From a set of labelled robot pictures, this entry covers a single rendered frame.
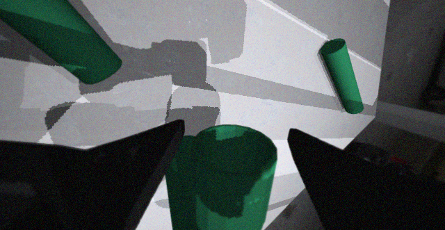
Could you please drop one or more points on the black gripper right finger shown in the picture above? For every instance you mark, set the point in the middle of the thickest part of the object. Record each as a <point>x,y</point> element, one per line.
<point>351,193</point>

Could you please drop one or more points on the green cylindrical cup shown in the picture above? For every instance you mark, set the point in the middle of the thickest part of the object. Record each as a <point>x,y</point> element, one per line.
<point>232,170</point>

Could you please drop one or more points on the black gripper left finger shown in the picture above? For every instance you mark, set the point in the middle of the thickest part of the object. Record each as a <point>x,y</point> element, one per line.
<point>107,187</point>

